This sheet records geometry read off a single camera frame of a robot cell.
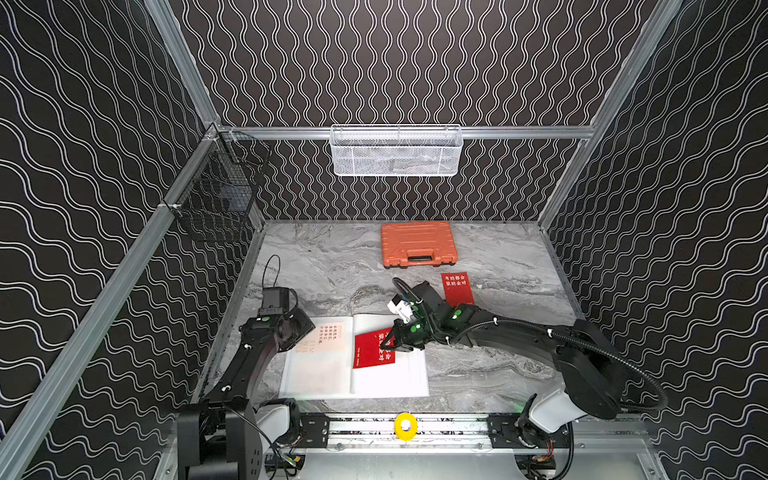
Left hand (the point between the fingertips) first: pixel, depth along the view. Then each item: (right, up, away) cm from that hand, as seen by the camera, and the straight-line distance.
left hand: (312, 323), depth 86 cm
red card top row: (+46, +8, +17) cm, 49 cm away
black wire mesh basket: (-29, +39, +6) cm, 49 cm away
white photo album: (+3, -12, -1) cm, 12 cm away
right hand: (+20, -4, -9) cm, 22 cm away
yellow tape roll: (+26, -25, -12) cm, 38 cm away
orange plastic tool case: (+32, +23, +23) cm, 46 cm away
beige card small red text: (+3, -5, +4) cm, 8 cm away
